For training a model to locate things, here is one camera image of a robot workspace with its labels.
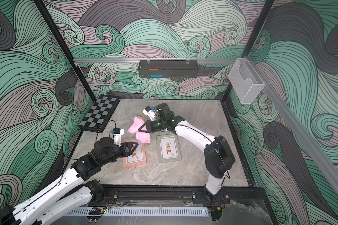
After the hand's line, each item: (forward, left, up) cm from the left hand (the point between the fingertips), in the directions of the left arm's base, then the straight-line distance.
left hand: (136, 143), depth 73 cm
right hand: (+8, -2, +1) cm, 9 cm away
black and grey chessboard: (+30, +36, -16) cm, 49 cm away
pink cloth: (+4, -2, +1) cm, 4 cm away
